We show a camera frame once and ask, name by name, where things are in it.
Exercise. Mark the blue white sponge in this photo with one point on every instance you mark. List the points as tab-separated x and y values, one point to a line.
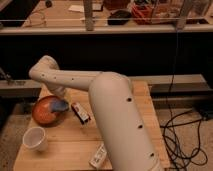
59	106

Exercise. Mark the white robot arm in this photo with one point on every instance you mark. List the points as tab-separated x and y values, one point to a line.
126	139

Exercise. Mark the orange ceramic bowl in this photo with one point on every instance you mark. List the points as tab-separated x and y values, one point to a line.
42	114

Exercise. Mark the white remote control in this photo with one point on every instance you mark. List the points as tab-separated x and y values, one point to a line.
99	157

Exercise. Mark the black object on bench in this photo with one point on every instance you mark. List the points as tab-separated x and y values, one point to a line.
119	17

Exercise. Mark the orange container on bench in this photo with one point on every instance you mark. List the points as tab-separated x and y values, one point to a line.
141	14

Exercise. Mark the white paper sheet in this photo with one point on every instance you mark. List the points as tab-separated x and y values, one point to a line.
76	8

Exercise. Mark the white paper cup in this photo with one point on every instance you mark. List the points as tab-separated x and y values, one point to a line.
35	139

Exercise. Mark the grey metal post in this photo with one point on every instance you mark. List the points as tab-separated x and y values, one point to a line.
88	15

